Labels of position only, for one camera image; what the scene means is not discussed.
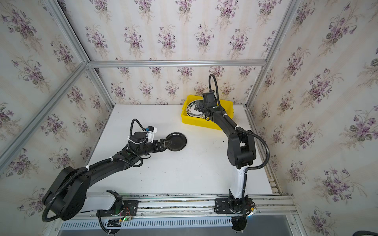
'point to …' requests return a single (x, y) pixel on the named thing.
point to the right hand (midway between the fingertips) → (202, 106)
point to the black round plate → (178, 141)
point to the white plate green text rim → (192, 112)
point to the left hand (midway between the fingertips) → (167, 141)
